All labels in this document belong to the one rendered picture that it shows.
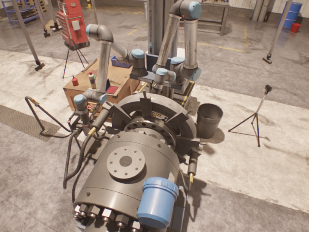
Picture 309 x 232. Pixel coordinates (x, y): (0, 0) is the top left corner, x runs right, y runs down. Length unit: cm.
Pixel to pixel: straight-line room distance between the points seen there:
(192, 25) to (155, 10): 59
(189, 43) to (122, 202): 133
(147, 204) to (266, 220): 150
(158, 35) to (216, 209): 190
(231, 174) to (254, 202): 35
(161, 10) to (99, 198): 176
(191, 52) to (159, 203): 131
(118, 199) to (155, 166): 28
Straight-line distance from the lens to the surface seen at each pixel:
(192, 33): 163
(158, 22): 210
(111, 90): 236
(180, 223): 159
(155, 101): 131
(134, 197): 98
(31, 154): 265
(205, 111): 243
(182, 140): 148
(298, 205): 237
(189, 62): 177
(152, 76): 215
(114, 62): 293
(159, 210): 78
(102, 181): 104
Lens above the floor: 177
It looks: 42 degrees down
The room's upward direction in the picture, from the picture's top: straight up
